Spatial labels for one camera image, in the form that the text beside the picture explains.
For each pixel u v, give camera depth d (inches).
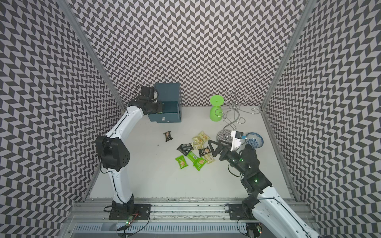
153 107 32.4
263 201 19.8
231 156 24.4
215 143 25.8
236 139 24.8
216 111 32.9
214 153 24.1
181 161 35.1
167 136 39.3
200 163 35.0
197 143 38.8
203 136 39.8
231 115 31.6
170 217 28.4
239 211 28.8
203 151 36.8
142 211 28.4
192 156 36.3
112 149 20.1
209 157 35.5
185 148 36.0
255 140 38.7
